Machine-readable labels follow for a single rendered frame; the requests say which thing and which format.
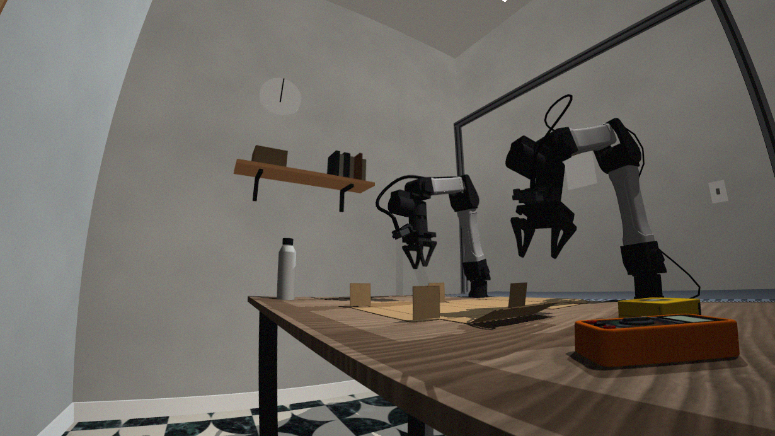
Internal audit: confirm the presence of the white plastic bottle with black cap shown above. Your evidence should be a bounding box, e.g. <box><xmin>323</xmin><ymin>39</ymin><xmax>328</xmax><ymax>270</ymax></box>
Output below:
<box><xmin>277</xmin><ymin>238</ymin><xmax>296</xmax><ymax>300</ymax></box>

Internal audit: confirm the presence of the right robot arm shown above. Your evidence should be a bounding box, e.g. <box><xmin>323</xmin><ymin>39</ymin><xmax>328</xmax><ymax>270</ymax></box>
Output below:
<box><xmin>387</xmin><ymin>175</ymin><xmax>491</xmax><ymax>298</ymax></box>

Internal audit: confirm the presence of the dark grey metal frame beam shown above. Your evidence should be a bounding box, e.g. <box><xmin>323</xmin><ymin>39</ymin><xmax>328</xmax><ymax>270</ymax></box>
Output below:
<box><xmin>454</xmin><ymin>0</ymin><xmax>705</xmax><ymax>128</ymax></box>

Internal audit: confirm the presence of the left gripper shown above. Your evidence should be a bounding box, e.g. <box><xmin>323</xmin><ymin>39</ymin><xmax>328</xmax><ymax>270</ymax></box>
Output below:
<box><xmin>510</xmin><ymin>180</ymin><xmax>577</xmax><ymax>259</ymax></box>

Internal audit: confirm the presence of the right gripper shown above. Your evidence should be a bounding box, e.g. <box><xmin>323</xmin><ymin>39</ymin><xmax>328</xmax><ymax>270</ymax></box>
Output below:
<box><xmin>399</xmin><ymin>216</ymin><xmax>437</xmax><ymax>269</ymax></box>

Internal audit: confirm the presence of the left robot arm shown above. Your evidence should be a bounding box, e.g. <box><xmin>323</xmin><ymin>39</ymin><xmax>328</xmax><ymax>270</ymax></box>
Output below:
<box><xmin>505</xmin><ymin>118</ymin><xmax>667</xmax><ymax>299</ymax></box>

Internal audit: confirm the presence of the orange pocket multimeter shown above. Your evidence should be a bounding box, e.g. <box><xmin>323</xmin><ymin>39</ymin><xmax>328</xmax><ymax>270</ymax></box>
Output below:
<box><xmin>575</xmin><ymin>314</ymin><xmax>740</xmax><ymax>367</ymax></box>

